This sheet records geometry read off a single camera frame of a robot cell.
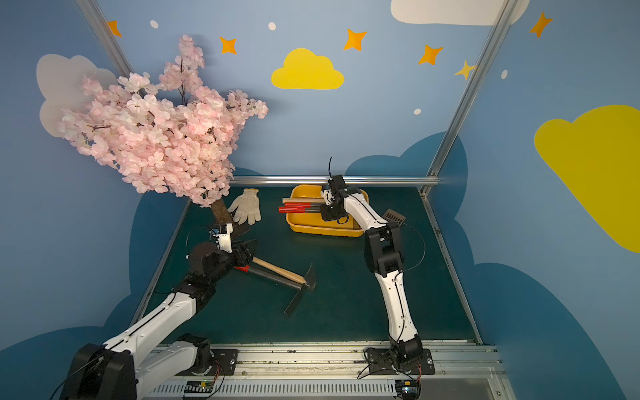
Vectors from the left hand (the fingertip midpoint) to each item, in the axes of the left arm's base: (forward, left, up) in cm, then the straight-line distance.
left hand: (250, 238), depth 83 cm
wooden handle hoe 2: (-11, -20, -8) cm, 24 cm away
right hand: (+21, -26, -11) cm, 35 cm away
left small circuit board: (-41, +11, -20) cm, 47 cm away
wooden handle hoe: (+29, -15, -12) cm, 35 cm away
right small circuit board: (-40, -52, -19) cm, 68 cm away
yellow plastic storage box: (+16, -21, -12) cm, 29 cm away
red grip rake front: (-9, -8, -14) cm, 18 cm away
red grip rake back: (+23, -15, -9) cm, 29 cm away
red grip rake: (+21, -14, -10) cm, 27 cm away
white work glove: (+29, +12, -17) cm, 35 cm away
